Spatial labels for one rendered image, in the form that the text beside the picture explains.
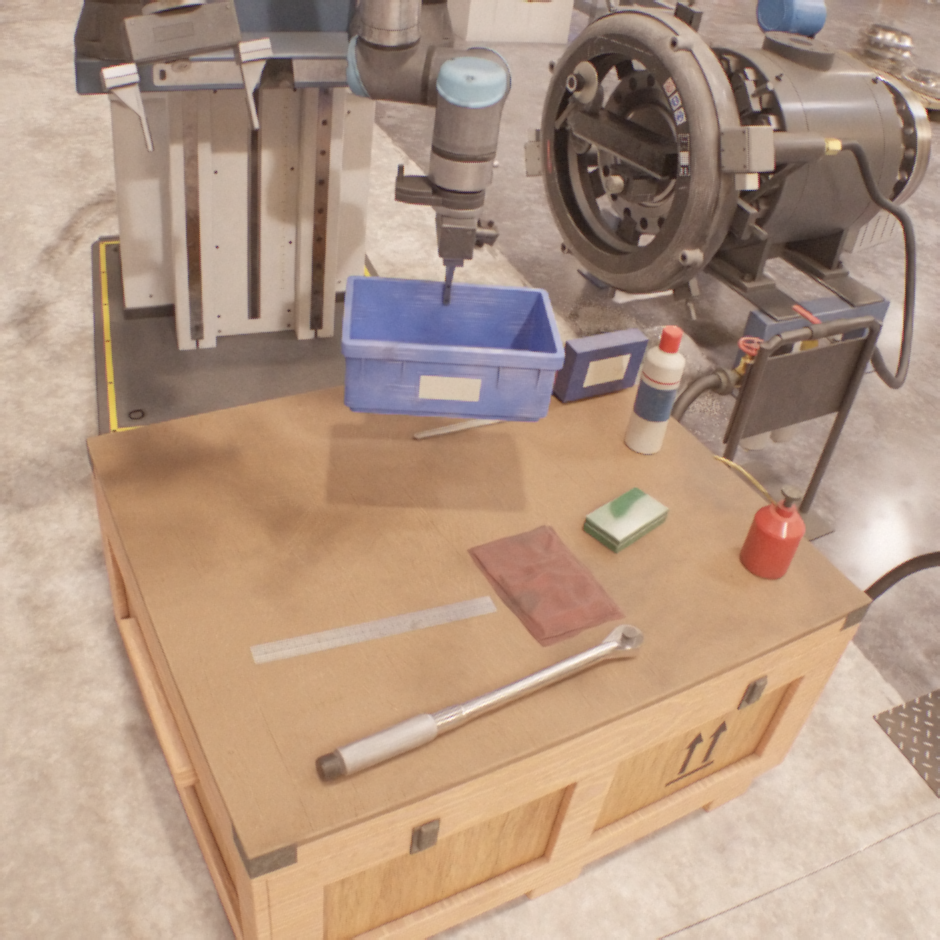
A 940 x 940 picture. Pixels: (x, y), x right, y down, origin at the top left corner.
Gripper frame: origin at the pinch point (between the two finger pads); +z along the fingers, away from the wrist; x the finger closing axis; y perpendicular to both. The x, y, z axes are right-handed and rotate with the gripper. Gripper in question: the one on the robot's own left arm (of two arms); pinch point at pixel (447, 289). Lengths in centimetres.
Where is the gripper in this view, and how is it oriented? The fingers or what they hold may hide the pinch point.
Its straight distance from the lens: 145.5
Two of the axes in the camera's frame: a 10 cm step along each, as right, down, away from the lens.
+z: -1.1, 7.9, 6.0
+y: 9.9, 0.5, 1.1
